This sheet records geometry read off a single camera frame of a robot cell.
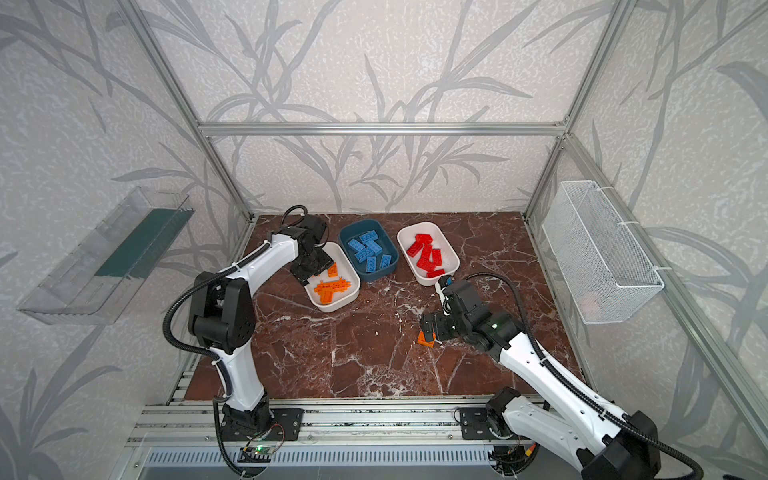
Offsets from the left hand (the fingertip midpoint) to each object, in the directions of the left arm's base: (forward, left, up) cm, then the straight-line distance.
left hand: (328, 262), depth 95 cm
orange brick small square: (+2, 0, -8) cm, 8 cm away
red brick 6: (+12, -28, -8) cm, 32 cm away
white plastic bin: (+2, -4, -8) cm, 10 cm away
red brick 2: (+16, -32, -8) cm, 36 cm away
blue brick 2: (+13, -7, -8) cm, 16 cm away
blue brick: (+5, -13, -8) cm, 16 cm away
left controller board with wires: (-50, +11, -10) cm, 52 cm away
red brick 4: (+9, -37, -9) cm, 39 cm away
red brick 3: (+6, -32, -8) cm, 34 cm away
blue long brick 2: (+8, -10, -7) cm, 15 cm away
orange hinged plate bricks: (-6, +1, -7) cm, 9 cm away
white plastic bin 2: (+16, -25, -6) cm, 31 cm away
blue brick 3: (+17, -11, -8) cm, 22 cm away
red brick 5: (+11, -33, -8) cm, 36 cm away
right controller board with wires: (-50, -52, -12) cm, 73 cm away
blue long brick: (+12, -14, -8) cm, 20 cm away
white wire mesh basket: (-19, -67, +26) cm, 74 cm away
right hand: (-19, -33, +5) cm, 38 cm away
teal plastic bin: (+20, -7, -6) cm, 22 cm away
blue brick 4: (+7, -18, -9) cm, 21 cm away
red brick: (0, -34, -6) cm, 35 cm away
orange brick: (-23, -30, -7) cm, 38 cm away
